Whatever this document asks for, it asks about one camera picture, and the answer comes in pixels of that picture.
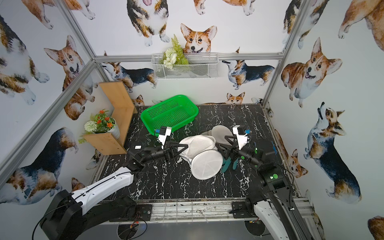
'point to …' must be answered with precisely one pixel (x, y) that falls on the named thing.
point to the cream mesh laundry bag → (219, 132)
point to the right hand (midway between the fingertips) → (224, 137)
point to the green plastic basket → (173, 112)
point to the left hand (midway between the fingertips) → (186, 144)
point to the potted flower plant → (100, 123)
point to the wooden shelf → (107, 144)
